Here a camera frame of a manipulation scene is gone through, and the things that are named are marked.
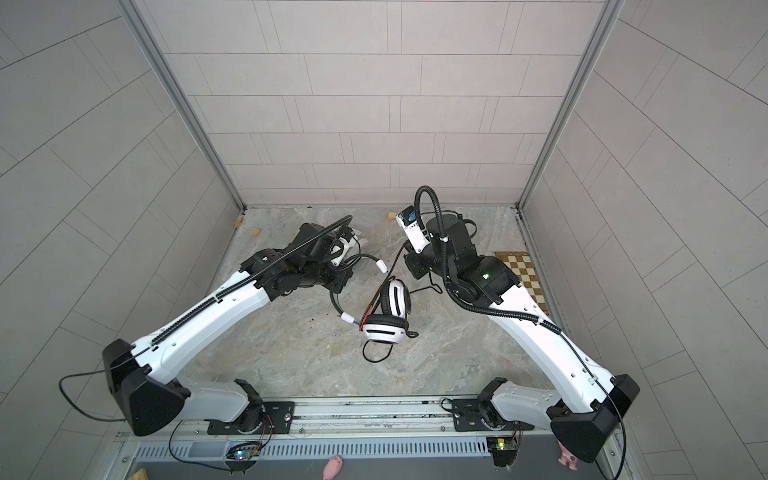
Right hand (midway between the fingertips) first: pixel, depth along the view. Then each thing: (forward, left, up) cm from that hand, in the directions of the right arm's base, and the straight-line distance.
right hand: (405, 243), depth 69 cm
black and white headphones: (-16, +5, -4) cm, 17 cm away
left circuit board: (-35, +37, -26) cm, 57 cm away
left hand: (-1, +11, -8) cm, 14 cm away
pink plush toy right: (-40, -32, -29) cm, 59 cm away
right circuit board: (-37, -20, -31) cm, 53 cm away
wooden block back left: (+31, +52, -26) cm, 66 cm away
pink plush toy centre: (-38, +19, -28) cm, 51 cm away
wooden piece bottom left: (-37, +60, -27) cm, 75 cm away
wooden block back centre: (+35, +3, -27) cm, 45 cm away
